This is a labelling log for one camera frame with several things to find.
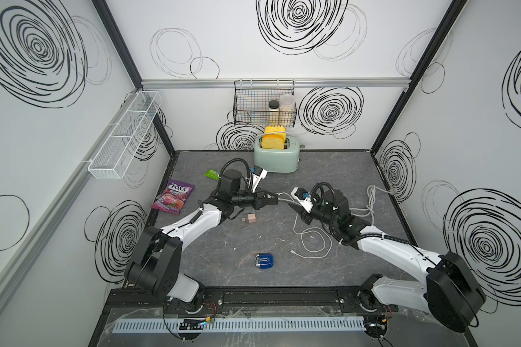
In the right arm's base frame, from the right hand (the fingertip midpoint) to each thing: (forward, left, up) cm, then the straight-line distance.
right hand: (293, 199), depth 80 cm
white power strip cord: (+9, -37, -16) cm, 41 cm away
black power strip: (-5, +11, +7) cm, 14 cm away
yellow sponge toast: (+29, +7, +3) cm, 30 cm away
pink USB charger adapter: (0, +17, -15) cm, 23 cm away
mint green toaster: (+28, +6, -9) cm, 30 cm away
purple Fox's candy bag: (+9, +53, -15) cm, 56 cm away
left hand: (0, +7, +1) cm, 7 cm away
